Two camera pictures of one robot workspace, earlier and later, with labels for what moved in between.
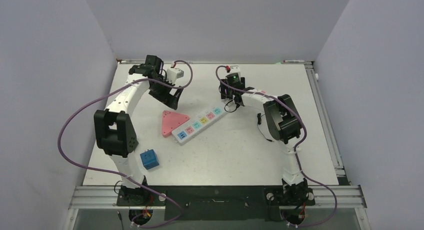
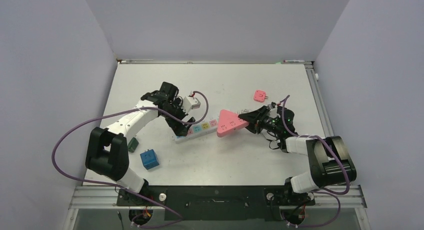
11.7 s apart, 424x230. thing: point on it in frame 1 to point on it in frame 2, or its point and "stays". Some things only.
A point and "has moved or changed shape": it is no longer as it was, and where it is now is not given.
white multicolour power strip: (181, 133) has moved or changed shape
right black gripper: (225, 92) to (256, 124)
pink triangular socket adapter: (171, 121) has moved or changed shape
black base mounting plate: (215, 203) stays
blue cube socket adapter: (149, 159) stays
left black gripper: (170, 101) to (178, 128)
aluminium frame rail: (106, 197) stays
